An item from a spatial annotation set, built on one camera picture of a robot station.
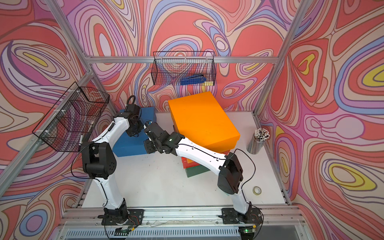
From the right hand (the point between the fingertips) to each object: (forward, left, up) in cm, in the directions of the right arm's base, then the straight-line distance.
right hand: (149, 148), depth 76 cm
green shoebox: (-8, -22, -11) cm, 26 cm away
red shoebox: (-10, -19, +1) cm, 21 cm away
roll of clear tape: (-17, -58, -21) cm, 64 cm away
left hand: (+19, +11, -9) cm, 24 cm away
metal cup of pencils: (+7, -61, -7) cm, 61 cm away
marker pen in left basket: (+2, +32, +6) cm, 33 cm away
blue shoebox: (+5, +13, -4) cm, 14 cm away
